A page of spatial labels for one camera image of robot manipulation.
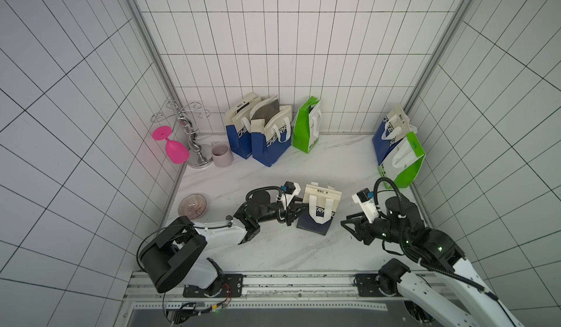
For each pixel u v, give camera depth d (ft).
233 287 2.37
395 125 3.18
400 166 2.79
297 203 2.38
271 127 3.00
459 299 1.47
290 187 2.14
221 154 3.42
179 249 1.40
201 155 3.59
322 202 2.28
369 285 2.36
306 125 3.19
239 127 3.11
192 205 2.94
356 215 2.14
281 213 2.26
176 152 2.94
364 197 1.93
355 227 2.00
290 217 2.38
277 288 2.40
